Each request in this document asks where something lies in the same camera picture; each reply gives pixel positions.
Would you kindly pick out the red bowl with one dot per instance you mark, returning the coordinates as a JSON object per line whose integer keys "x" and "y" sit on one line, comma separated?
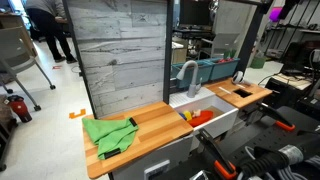
{"x": 201, "y": 118}

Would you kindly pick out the red bottle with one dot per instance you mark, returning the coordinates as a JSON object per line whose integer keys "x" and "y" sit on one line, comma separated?
{"x": 20, "y": 108}

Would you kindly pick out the green microfiber towel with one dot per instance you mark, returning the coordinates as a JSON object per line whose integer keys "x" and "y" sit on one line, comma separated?
{"x": 110, "y": 136}

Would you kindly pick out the grey office chair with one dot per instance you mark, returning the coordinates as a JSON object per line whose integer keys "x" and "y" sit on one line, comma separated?
{"x": 16, "y": 56}

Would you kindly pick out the yellow toy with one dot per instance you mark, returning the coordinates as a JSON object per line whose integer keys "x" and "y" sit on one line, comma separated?
{"x": 188, "y": 115}

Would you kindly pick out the white sink basin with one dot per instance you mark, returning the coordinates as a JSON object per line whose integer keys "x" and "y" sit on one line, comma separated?
{"x": 226, "y": 116}

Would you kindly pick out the grey wood backdrop panel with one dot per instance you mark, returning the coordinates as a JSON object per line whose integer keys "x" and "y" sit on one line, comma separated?
{"x": 123, "y": 50}

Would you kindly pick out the orange tape marker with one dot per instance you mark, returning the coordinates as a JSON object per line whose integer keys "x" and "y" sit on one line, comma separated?
{"x": 76, "y": 115}

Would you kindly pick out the black clip on towel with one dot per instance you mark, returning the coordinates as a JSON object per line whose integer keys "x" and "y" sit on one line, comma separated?
{"x": 133, "y": 122}
{"x": 112, "y": 153}

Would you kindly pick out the person in dark trousers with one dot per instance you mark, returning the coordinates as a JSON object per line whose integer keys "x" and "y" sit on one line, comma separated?
{"x": 50, "y": 23}

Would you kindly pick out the green bucket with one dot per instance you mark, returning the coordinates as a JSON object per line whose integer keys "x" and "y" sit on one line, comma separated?
{"x": 258, "y": 62}

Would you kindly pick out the pale orange toy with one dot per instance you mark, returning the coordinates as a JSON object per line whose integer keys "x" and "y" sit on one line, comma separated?
{"x": 197, "y": 113}

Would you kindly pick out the white round headset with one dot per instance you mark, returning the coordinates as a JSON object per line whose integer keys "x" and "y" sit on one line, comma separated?
{"x": 237, "y": 77}

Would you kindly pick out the teal plastic bin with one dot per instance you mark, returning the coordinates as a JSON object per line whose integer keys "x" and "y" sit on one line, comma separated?
{"x": 203, "y": 71}
{"x": 225, "y": 70}

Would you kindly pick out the black vertical post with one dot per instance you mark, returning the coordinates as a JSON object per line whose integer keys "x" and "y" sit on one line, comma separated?
{"x": 168, "y": 50}

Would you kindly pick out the black monitor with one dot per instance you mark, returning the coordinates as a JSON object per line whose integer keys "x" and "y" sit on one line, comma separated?
{"x": 195, "y": 13}

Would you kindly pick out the white stick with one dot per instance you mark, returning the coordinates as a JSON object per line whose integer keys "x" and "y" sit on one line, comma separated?
{"x": 225, "y": 90}

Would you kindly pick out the blue toy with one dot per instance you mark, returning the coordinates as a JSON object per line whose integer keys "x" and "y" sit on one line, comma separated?
{"x": 181, "y": 116}

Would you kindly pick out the wide black frame post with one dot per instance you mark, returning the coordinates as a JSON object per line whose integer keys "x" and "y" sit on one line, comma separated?
{"x": 251, "y": 33}

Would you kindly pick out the grey faucet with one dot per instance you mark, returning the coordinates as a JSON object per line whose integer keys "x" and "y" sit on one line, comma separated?
{"x": 192, "y": 86}

